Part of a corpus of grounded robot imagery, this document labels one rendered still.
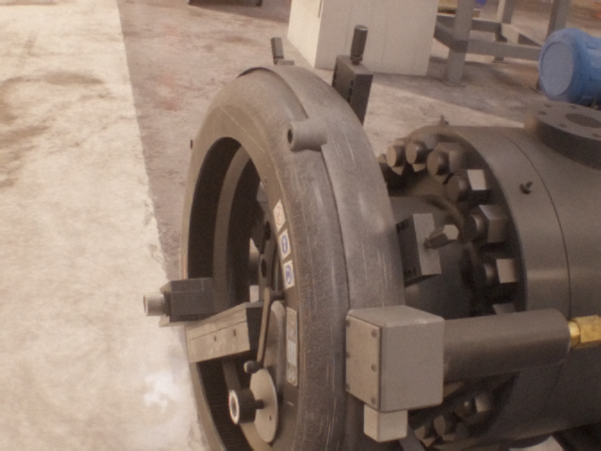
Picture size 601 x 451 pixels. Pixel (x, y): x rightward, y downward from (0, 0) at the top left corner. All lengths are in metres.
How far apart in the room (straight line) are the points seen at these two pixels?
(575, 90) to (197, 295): 0.84
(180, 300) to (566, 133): 0.71
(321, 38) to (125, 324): 3.04
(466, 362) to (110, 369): 1.37
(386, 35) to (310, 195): 4.18
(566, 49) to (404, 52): 3.59
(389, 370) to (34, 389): 1.35
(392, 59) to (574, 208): 3.97
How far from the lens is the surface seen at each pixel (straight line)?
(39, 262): 2.72
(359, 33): 1.22
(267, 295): 1.14
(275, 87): 1.24
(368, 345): 0.98
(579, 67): 1.72
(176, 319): 1.48
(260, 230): 1.58
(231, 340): 1.31
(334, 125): 1.14
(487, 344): 1.04
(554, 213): 1.35
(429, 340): 0.98
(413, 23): 5.27
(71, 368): 2.24
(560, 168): 1.43
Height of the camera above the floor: 1.32
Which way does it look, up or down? 26 degrees down
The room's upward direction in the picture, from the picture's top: 8 degrees clockwise
